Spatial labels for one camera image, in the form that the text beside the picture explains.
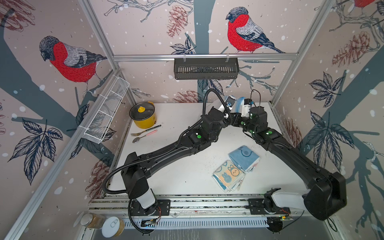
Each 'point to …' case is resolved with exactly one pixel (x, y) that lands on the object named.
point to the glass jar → (93, 220)
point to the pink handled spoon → (135, 140)
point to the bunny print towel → (229, 176)
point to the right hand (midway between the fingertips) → (228, 112)
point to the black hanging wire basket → (206, 69)
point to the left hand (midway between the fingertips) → (229, 101)
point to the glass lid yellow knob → (142, 111)
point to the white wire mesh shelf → (99, 124)
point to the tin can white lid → (110, 227)
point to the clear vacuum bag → (236, 109)
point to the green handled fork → (135, 134)
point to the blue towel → (245, 158)
